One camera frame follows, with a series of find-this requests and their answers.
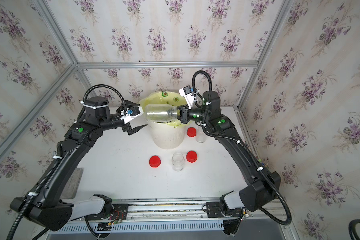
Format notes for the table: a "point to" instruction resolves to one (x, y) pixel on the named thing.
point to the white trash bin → (166, 136)
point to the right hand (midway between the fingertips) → (171, 112)
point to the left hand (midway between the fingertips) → (141, 111)
